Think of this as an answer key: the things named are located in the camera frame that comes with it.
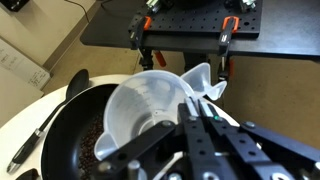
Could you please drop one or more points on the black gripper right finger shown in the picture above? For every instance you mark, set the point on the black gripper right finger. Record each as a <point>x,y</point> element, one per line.
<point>253,150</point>

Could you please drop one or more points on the small black device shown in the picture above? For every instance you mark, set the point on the small black device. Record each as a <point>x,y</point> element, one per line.
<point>13,4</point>

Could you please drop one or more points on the coffee beans pile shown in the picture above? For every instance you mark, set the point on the coffee beans pile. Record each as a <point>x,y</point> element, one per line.
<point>88,150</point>

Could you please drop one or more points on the black workbench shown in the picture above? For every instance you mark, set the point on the black workbench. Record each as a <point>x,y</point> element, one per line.
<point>286,30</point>

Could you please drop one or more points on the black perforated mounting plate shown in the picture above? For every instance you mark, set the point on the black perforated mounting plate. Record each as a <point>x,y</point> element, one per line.
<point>193,20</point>

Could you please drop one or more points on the clear plastic measuring cup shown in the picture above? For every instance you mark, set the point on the clear plastic measuring cup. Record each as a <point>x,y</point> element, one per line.
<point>140,96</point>

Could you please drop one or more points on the black cooking pot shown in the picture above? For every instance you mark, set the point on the black cooking pot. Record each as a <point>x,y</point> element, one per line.
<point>66,133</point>

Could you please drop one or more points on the white handwritten paper sheet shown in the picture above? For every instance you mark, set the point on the white handwritten paper sheet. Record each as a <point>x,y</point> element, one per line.
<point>20,63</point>

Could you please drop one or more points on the black orange bar clamp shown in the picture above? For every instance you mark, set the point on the black orange bar clamp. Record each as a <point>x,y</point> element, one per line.
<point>137,31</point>
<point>226,33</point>

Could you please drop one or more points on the black ladle spoon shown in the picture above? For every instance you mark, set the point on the black ladle spoon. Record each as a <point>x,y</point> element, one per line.
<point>78,83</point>

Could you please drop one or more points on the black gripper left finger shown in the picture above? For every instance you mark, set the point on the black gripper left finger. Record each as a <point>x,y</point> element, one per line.
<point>160,146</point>

